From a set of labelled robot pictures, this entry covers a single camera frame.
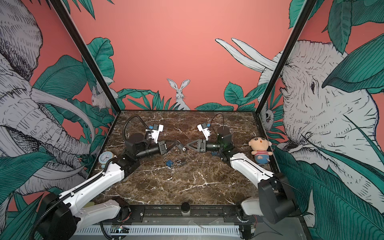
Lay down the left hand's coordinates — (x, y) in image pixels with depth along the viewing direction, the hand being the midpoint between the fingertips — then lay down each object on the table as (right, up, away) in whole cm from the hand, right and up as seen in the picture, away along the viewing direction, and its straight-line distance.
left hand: (177, 142), depth 70 cm
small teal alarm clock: (-48, -12, +21) cm, 54 cm away
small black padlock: (+1, -2, +4) cm, 5 cm away
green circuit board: (-28, -42, 0) cm, 50 cm away
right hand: (+5, -2, +2) cm, 6 cm away
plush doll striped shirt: (+50, -5, +23) cm, 55 cm away
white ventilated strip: (-7, -43, +1) cm, 44 cm away
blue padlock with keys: (-8, -16, +21) cm, 28 cm away
